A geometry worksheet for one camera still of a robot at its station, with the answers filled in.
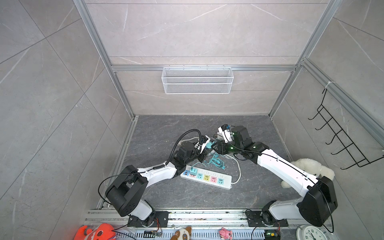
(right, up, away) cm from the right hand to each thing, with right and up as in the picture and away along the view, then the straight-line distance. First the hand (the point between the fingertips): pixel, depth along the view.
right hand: (214, 145), depth 80 cm
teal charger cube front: (-11, -16, +3) cm, 20 cm away
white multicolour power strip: (-2, -19, +4) cm, 20 cm away
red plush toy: (-50, -36, -17) cm, 64 cm away
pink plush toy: (+3, -40, -13) cm, 42 cm away
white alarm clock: (+43, -39, -13) cm, 59 cm away
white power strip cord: (+17, -15, +10) cm, 24 cm away
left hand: (-2, +1, +2) cm, 3 cm away
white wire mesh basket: (-9, +42, +21) cm, 48 cm away
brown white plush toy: (-16, -40, -13) cm, 45 cm away
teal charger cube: (-3, 0, 0) cm, 3 cm away
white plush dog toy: (+47, -10, -9) cm, 49 cm away
